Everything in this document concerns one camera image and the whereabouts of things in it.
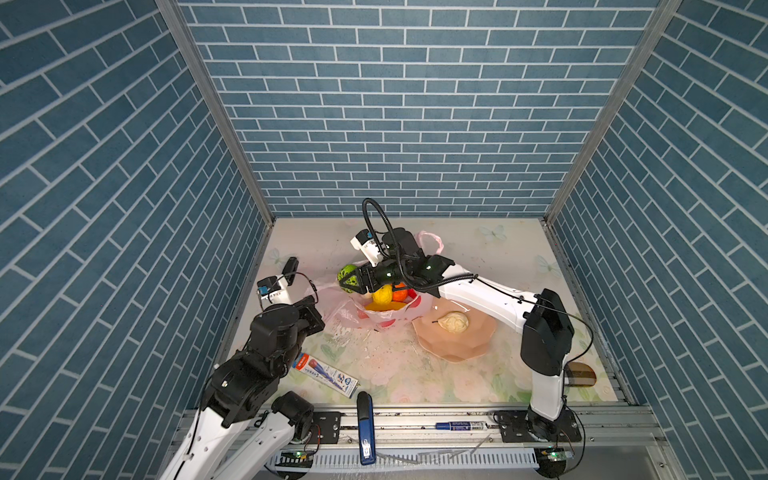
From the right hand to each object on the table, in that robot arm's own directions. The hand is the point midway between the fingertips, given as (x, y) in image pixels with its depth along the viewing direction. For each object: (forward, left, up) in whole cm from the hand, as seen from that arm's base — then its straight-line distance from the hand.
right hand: (343, 276), depth 76 cm
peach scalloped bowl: (-7, -33, -23) cm, 41 cm away
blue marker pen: (-27, -32, -23) cm, 48 cm away
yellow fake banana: (+3, -10, -19) cm, 22 cm away
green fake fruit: (-3, -3, +3) cm, 5 cm away
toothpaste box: (-18, +5, -22) cm, 29 cm away
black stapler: (+14, +25, -20) cm, 35 cm away
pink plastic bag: (-8, +1, -2) cm, 8 cm away
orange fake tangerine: (+7, -14, -18) cm, 24 cm away
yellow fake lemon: (+4, -9, -15) cm, 18 cm away
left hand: (-8, +3, +4) cm, 10 cm away
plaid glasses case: (-12, -64, -22) cm, 69 cm away
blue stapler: (-30, -9, -19) cm, 37 cm away
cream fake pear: (-1, -30, -18) cm, 36 cm away
